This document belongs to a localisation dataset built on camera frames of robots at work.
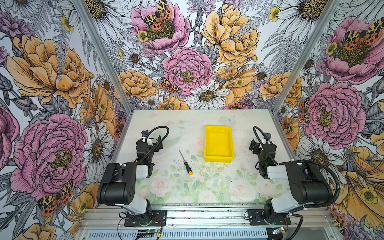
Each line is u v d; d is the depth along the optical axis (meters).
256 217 0.74
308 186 0.46
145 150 0.71
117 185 0.45
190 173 0.88
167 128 0.75
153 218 0.73
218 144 0.97
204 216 0.76
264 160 0.73
